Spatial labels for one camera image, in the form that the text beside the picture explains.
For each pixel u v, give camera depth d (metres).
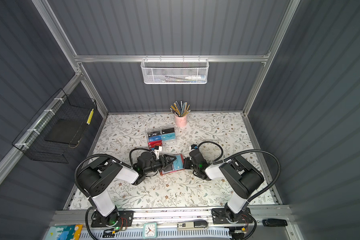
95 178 0.49
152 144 0.99
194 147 0.85
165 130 0.99
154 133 0.99
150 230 0.69
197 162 0.73
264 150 1.02
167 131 0.99
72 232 0.70
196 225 0.68
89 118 0.82
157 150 0.86
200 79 0.91
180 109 1.08
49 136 0.70
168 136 1.00
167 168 0.83
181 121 1.08
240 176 0.47
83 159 0.96
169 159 0.81
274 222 0.70
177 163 0.90
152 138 0.99
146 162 0.72
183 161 0.91
